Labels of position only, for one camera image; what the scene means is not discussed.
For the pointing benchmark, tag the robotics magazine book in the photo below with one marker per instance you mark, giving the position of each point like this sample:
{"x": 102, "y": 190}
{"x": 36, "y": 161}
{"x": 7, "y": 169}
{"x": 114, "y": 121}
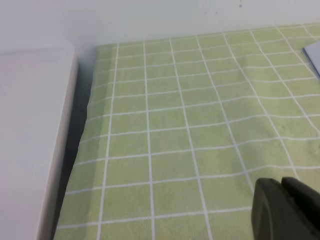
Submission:
{"x": 312, "y": 53}

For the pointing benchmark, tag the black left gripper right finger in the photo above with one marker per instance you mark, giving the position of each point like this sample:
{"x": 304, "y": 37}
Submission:
{"x": 306, "y": 198}

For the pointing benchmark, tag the green checkered tablecloth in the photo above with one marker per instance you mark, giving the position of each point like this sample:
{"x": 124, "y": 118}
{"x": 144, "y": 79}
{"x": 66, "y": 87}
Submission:
{"x": 178, "y": 131}

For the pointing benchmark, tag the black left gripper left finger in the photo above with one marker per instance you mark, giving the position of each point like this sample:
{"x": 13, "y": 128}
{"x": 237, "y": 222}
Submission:
{"x": 276, "y": 216}

